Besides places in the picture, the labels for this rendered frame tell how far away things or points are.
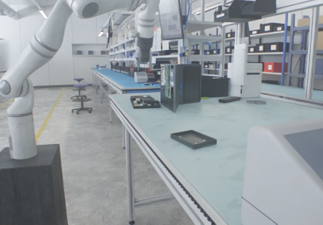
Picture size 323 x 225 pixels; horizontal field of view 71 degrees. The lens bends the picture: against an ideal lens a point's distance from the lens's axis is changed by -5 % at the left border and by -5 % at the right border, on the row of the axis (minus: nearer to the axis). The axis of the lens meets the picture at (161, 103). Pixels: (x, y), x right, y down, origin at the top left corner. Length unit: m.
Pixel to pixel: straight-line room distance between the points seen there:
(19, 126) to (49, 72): 11.35
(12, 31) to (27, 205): 11.84
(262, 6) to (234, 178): 1.04
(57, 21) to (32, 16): 11.71
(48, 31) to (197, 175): 0.66
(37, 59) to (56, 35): 0.11
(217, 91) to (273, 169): 1.25
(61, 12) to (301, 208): 0.82
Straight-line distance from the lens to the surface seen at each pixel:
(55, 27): 0.88
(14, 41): 12.63
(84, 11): 0.82
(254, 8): 1.34
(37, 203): 1.05
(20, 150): 1.05
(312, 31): 2.20
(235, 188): 0.46
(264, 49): 5.90
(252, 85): 1.55
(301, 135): 0.31
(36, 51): 0.90
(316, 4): 1.28
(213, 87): 1.50
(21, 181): 1.02
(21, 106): 1.03
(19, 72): 0.95
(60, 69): 12.30
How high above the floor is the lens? 1.22
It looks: 10 degrees down
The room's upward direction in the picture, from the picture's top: straight up
